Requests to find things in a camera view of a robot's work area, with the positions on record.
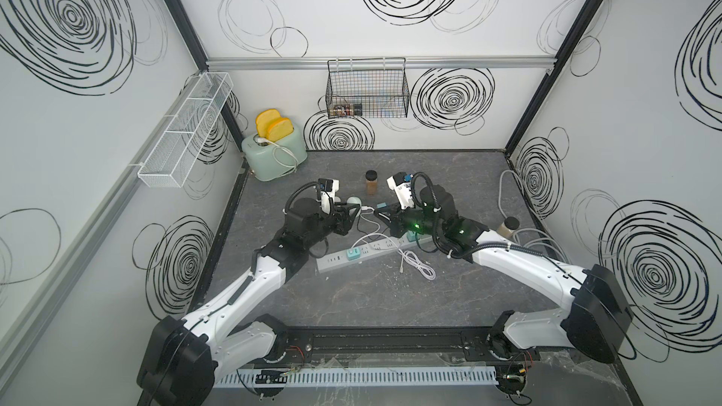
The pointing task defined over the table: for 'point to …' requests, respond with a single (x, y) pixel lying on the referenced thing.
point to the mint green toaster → (271, 160)
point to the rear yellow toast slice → (264, 118)
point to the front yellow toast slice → (278, 128)
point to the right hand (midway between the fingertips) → (378, 211)
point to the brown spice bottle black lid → (371, 176)
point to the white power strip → (338, 260)
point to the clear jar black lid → (506, 227)
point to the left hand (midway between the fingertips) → (355, 206)
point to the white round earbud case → (353, 200)
